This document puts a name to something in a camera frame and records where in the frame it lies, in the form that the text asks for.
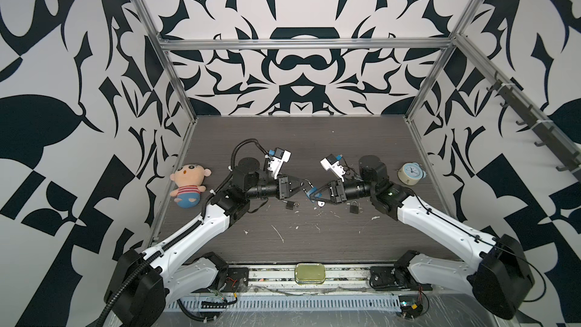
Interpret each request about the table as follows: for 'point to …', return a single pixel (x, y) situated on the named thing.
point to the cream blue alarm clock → (411, 173)
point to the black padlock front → (290, 205)
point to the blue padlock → (314, 188)
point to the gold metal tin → (311, 273)
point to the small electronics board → (410, 306)
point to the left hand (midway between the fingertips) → (310, 183)
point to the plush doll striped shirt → (190, 179)
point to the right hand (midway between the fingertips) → (313, 200)
